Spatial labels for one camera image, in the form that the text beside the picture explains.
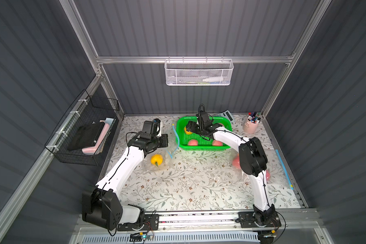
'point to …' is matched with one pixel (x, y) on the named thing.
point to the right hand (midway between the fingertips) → (189, 128)
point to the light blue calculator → (226, 115)
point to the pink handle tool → (91, 150)
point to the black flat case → (86, 136)
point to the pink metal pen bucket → (250, 127)
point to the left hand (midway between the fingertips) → (168, 140)
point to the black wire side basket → (87, 110)
